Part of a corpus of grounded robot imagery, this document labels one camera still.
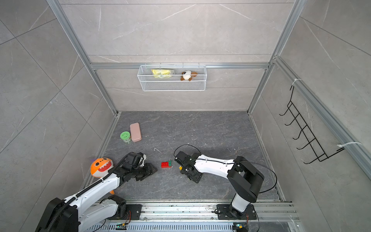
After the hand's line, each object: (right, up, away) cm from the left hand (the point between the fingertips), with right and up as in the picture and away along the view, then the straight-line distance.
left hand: (156, 168), depth 85 cm
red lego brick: (+5, +1, +3) cm, 6 cm away
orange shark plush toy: (-31, +2, -4) cm, 31 cm away
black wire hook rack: (+76, +17, -21) cm, 81 cm away
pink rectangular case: (-21, +20, +23) cm, 37 cm away
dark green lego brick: (+8, +2, +5) cm, 9 cm away
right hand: (+19, -4, 0) cm, 19 cm away
